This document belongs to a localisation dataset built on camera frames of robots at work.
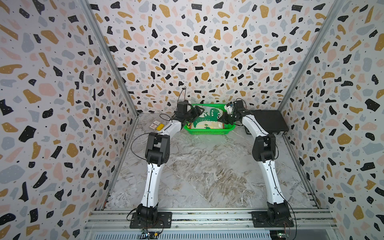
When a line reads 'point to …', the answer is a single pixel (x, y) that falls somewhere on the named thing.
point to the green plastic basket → (228, 128)
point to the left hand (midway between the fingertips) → (203, 110)
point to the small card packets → (156, 125)
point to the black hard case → (271, 121)
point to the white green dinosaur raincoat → (209, 119)
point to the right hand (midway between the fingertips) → (218, 119)
